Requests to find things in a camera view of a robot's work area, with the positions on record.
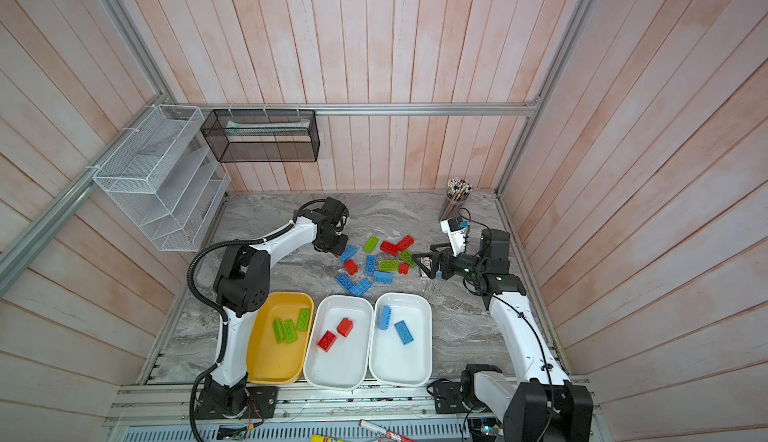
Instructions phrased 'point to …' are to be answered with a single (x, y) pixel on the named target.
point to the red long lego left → (393, 249)
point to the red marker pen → (385, 432)
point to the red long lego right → (405, 243)
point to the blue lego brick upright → (371, 264)
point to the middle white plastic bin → (338, 353)
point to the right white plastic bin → (391, 363)
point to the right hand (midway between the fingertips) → (425, 252)
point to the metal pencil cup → (457, 190)
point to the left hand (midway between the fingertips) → (337, 250)
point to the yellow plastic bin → (269, 362)
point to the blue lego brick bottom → (403, 331)
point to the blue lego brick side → (382, 277)
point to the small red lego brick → (403, 268)
